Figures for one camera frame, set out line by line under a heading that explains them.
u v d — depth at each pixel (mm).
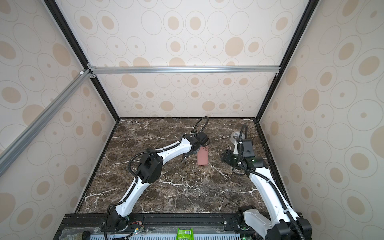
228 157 704
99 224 746
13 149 523
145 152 602
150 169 584
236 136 1091
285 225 392
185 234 689
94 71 921
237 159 574
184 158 915
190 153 729
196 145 734
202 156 972
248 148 602
